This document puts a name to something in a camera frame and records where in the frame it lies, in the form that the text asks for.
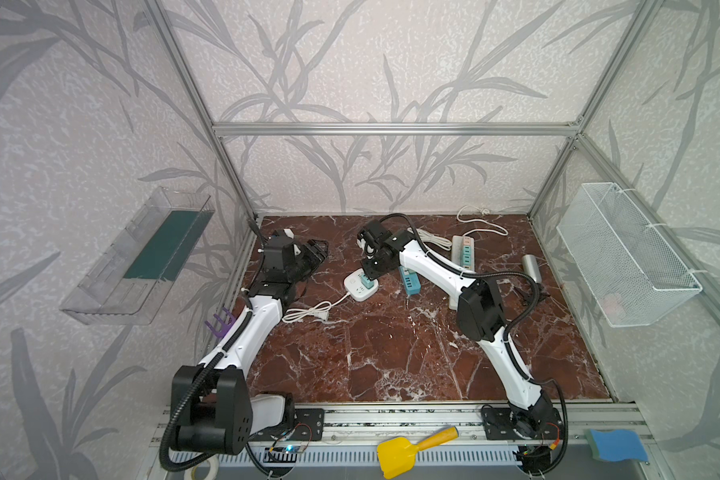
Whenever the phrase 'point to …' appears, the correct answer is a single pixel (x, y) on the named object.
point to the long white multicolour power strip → (461, 254)
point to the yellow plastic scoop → (397, 456)
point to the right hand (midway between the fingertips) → (371, 261)
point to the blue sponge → (615, 444)
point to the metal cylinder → (531, 267)
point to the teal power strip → (410, 280)
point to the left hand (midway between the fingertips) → (329, 238)
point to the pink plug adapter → (466, 241)
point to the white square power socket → (355, 288)
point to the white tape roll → (214, 465)
